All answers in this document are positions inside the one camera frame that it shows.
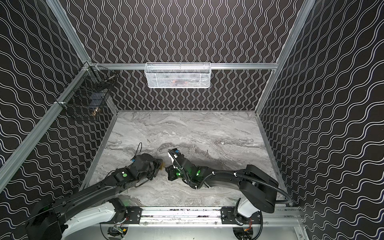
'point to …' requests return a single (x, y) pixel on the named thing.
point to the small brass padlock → (162, 165)
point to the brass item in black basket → (94, 112)
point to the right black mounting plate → (228, 217)
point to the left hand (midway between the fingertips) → (167, 163)
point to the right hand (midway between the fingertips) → (166, 170)
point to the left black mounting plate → (134, 214)
